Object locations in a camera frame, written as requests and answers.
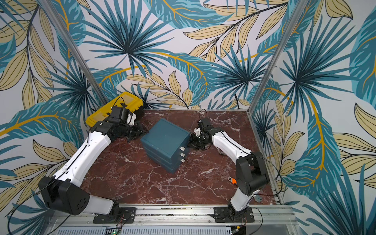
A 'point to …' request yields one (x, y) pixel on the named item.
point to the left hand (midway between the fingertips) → (147, 133)
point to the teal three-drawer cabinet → (165, 145)
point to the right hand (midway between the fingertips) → (187, 145)
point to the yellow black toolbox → (130, 102)
